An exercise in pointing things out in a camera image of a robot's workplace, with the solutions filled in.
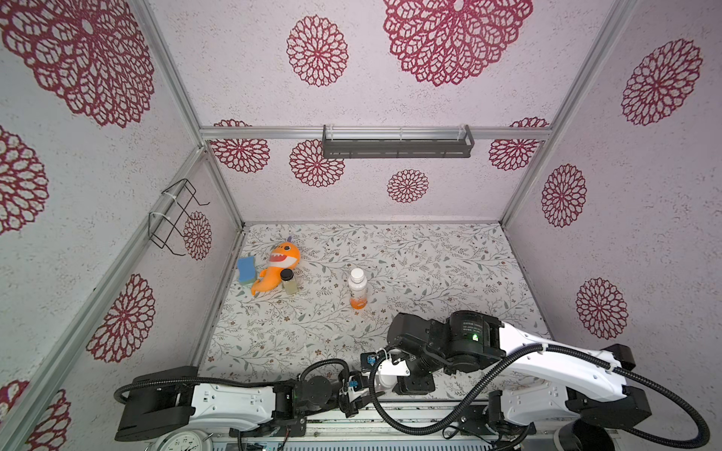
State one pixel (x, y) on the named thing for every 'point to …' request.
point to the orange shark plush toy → (284, 256)
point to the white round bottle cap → (357, 275)
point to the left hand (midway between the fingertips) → (377, 383)
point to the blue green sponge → (246, 269)
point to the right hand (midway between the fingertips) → (390, 363)
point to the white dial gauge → (184, 441)
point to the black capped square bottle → (289, 283)
